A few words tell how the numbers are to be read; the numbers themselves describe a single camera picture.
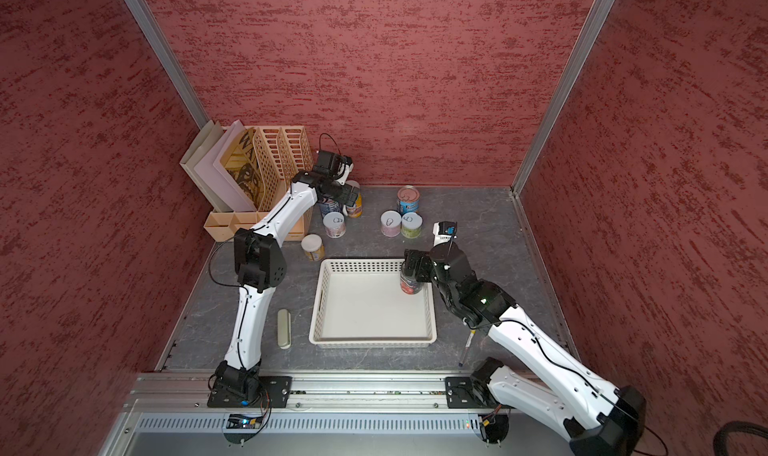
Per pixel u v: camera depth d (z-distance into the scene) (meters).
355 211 1.09
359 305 0.89
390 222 1.03
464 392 0.74
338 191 0.91
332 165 0.81
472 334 0.83
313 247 0.95
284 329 0.81
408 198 1.04
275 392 0.74
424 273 0.65
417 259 0.65
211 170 0.88
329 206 1.03
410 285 0.87
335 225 1.03
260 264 0.61
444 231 0.63
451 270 0.51
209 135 0.94
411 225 1.03
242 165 0.98
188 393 0.75
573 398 0.40
